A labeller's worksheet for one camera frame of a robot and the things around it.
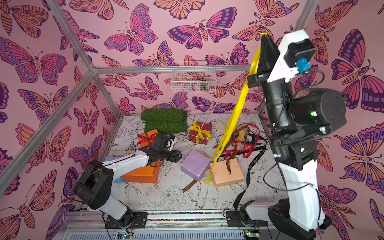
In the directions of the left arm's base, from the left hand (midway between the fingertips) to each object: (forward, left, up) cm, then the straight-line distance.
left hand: (179, 153), depth 90 cm
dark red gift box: (+16, -8, 0) cm, 18 cm away
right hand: (-10, -27, +67) cm, 73 cm away
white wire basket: (+40, -9, +27) cm, 49 cm away
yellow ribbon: (+16, -14, +1) cm, 21 cm away
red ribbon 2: (+4, -45, -6) cm, 45 cm away
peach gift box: (-13, -24, -2) cm, 27 cm away
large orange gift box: (-13, +15, +1) cm, 20 cm away
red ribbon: (+11, +22, +1) cm, 25 cm away
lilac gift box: (-7, -10, -1) cm, 12 cm away
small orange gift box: (+6, +22, +1) cm, 23 cm away
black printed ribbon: (+18, -50, -6) cm, 53 cm away
